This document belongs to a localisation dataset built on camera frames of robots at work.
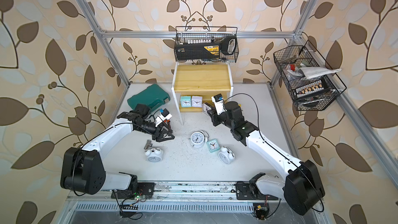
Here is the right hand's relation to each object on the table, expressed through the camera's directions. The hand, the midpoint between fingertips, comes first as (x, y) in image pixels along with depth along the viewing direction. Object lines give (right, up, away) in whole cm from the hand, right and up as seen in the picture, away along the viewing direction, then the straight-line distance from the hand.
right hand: (210, 109), depth 80 cm
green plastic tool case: (-40, +7, +28) cm, 49 cm away
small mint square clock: (+2, -21, +7) cm, 22 cm away
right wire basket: (+44, +27, +6) cm, 52 cm away
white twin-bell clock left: (-29, -23, -2) cm, 37 cm away
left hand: (-20, -13, -2) cm, 24 cm away
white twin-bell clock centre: (-7, -18, +8) cm, 21 cm away
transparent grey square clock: (-2, +2, -1) cm, 3 cm away
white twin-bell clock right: (+8, -23, -3) cm, 25 cm away
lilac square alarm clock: (-7, +4, +4) cm, 10 cm away
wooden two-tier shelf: (-3, +15, -2) cm, 16 cm away
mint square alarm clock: (-14, +4, +5) cm, 15 cm away
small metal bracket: (-36, -21, +8) cm, 42 cm away
